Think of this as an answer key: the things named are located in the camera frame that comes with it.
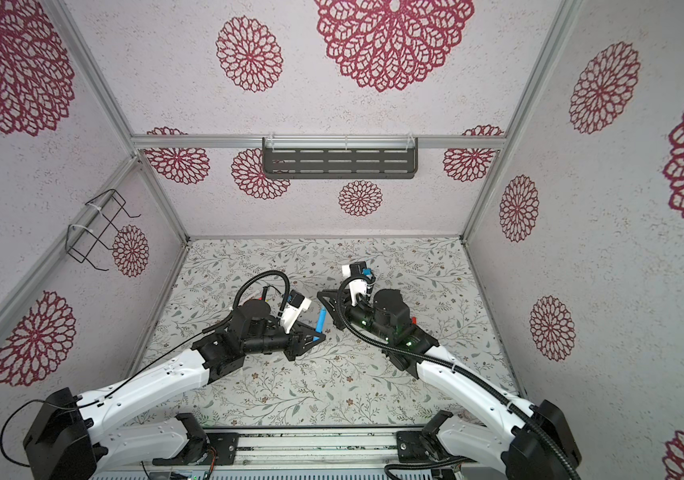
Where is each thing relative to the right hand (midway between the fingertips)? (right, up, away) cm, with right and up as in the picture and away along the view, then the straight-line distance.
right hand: (319, 294), depth 70 cm
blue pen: (0, -7, 0) cm, 7 cm away
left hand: (0, -11, +4) cm, 11 cm away
